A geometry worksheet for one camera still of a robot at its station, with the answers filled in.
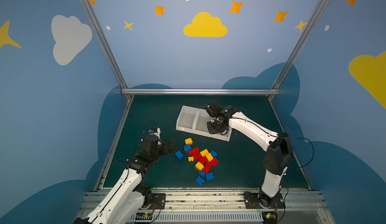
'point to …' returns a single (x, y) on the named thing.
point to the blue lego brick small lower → (201, 173)
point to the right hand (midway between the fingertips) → (214, 129)
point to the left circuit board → (143, 216)
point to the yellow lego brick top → (188, 141)
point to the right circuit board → (269, 217)
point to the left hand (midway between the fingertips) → (168, 140)
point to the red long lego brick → (207, 166)
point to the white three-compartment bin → (194, 120)
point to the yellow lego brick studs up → (204, 152)
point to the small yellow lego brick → (190, 158)
